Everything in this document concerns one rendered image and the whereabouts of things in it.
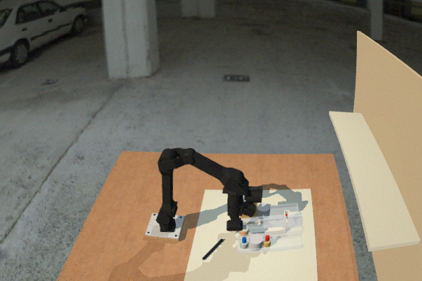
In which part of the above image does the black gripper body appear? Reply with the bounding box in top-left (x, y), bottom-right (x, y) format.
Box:
top-left (226, 202), bottom-right (243, 231)

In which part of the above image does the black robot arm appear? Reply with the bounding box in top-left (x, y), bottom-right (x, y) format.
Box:
top-left (155, 148), bottom-right (262, 232)

